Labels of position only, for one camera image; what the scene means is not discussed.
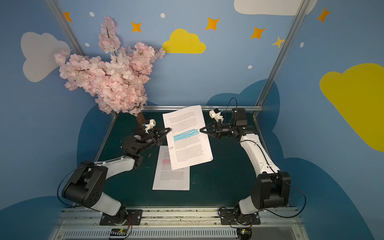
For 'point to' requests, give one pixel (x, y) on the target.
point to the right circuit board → (244, 233)
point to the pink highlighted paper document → (165, 178)
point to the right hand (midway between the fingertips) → (203, 131)
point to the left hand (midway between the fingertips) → (170, 128)
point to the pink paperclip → (149, 155)
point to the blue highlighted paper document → (188, 146)
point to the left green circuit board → (118, 233)
